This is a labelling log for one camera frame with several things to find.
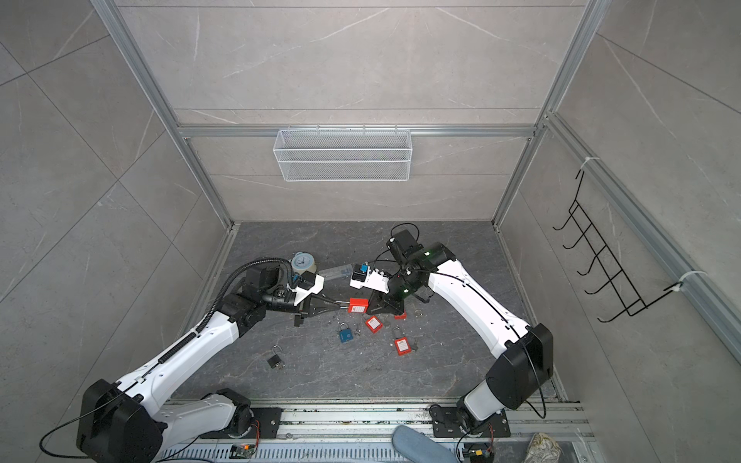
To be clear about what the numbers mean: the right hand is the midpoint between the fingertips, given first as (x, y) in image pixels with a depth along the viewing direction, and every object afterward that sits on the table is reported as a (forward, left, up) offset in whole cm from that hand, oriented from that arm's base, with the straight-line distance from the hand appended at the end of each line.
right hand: (372, 303), depth 74 cm
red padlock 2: (-4, -9, -19) cm, 21 cm away
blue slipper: (-30, -10, -18) cm, 36 cm away
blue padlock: (0, +9, -20) cm, 21 cm away
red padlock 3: (+5, -8, -20) cm, 23 cm away
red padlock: (+3, 0, -19) cm, 19 cm away
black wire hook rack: (+4, -57, +11) cm, 58 cm away
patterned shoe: (-31, -40, -17) cm, 53 cm away
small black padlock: (-8, +30, -19) cm, 36 cm away
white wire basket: (+54, +10, +10) cm, 56 cm away
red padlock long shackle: (-3, +4, +6) cm, 8 cm away
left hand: (-1, +8, +4) cm, 9 cm away
